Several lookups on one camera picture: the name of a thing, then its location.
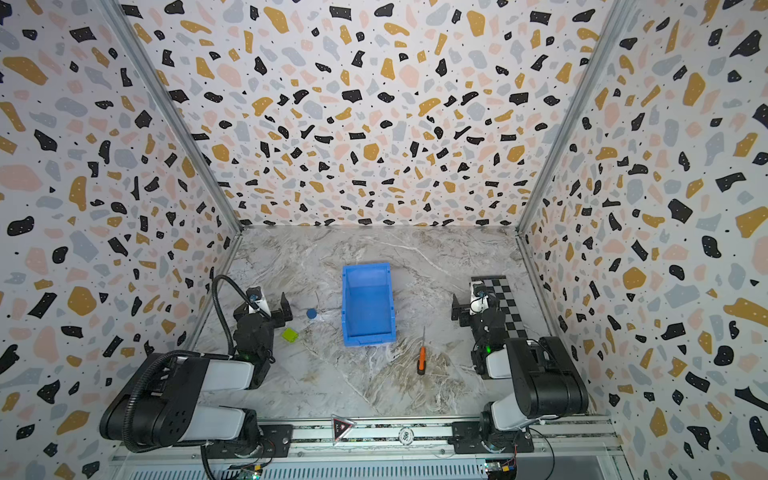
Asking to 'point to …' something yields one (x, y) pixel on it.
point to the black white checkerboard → (498, 286)
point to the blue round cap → (311, 313)
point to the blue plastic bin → (368, 307)
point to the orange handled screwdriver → (422, 361)
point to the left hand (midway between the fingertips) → (269, 293)
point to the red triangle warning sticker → (340, 428)
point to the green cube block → (290, 335)
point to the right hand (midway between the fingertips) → (473, 288)
